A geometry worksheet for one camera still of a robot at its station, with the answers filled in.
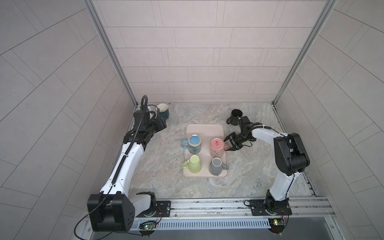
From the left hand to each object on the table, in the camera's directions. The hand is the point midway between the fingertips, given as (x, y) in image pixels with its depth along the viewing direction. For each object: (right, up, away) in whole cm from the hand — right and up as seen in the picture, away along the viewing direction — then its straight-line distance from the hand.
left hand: (164, 118), depth 79 cm
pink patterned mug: (+29, -16, +2) cm, 33 cm away
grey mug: (+27, -25, -4) cm, 37 cm away
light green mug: (+16, -24, -3) cm, 29 cm away
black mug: (+42, -2, +23) cm, 48 cm away
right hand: (+33, -15, +10) cm, 37 cm away
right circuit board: (+55, -49, -11) cm, 75 cm away
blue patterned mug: (+15, -15, +3) cm, 22 cm away
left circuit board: (-4, -47, -15) cm, 49 cm away
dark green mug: (-5, +4, +20) cm, 21 cm away
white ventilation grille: (+4, -48, -11) cm, 50 cm away
